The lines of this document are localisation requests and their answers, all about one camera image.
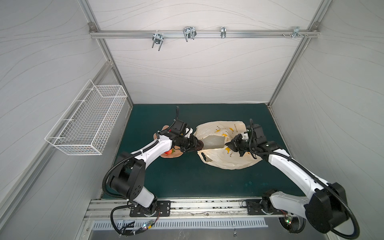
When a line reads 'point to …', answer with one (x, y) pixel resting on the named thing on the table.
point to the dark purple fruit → (200, 145)
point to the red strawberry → (169, 152)
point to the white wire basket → (86, 126)
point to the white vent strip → (183, 224)
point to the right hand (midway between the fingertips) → (226, 139)
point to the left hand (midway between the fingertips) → (201, 145)
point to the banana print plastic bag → (215, 135)
